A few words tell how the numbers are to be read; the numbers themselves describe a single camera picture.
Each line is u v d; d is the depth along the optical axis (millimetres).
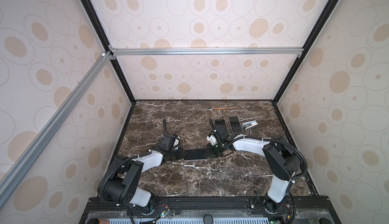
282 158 485
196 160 897
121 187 428
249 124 1027
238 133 1011
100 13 775
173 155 774
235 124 1054
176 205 748
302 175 472
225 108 1164
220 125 1070
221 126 1070
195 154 897
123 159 466
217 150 782
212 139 861
